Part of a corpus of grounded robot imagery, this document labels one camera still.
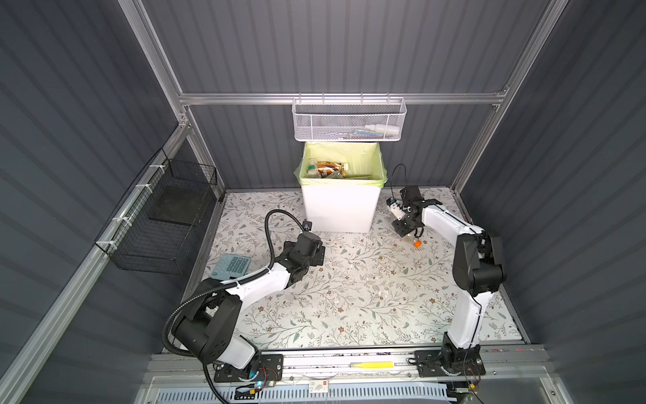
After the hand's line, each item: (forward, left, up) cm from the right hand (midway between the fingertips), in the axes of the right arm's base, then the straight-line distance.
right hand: (407, 226), depth 99 cm
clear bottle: (+13, +37, +19) cm, 43 cm away
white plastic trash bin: (+2, +27, +10) cm, 29 cm away
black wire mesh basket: (-17, +82, +23) cm, 86 cm away
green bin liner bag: (+20, +17, +18) cm, 32 cm away
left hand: (-12, +39, +4) cm, 41 cm away
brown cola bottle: (+17, +33, +16) cm, 40 cm away
